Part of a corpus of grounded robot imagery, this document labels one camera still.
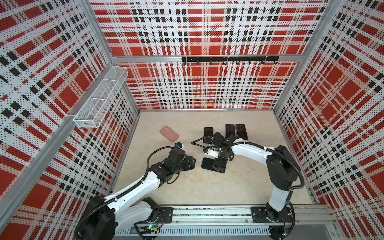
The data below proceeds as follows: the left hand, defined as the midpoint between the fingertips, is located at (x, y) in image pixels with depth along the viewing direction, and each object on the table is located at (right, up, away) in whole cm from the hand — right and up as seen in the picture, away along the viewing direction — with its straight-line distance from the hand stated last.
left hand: (190, 163), depth 82 cm
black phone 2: (+37, +16, +30) cm, 50 cm away
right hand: (+18, 0, +6) cm, 19 cm away
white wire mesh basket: (-62, +29, +10) cm, 69 cm away
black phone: (+10, -3, +11) cm, 15 cm away
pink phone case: (-18, +14, +27) cm, 35 cm away
